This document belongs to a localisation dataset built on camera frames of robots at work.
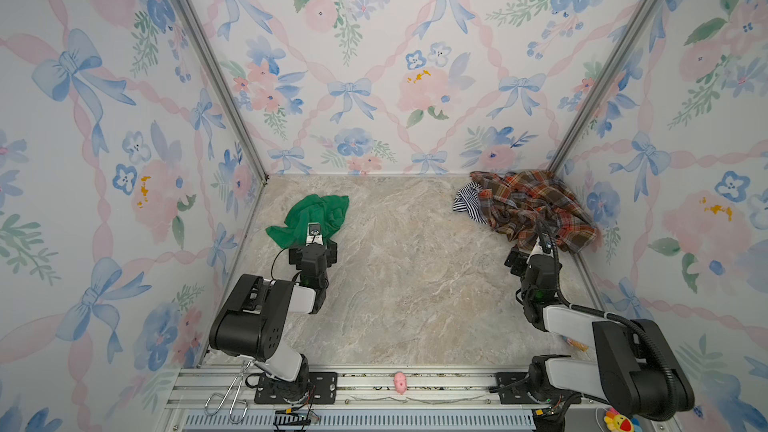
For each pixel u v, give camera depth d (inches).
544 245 29.5
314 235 31.0
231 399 28.3
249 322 17.9
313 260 28.1
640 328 17.8
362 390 29.7
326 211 40.4
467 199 43.2
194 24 30.8
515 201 41.7
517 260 32.3
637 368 16.6
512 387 28.8
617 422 27.1
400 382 28.9
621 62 33.5
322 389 29.4
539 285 27.0
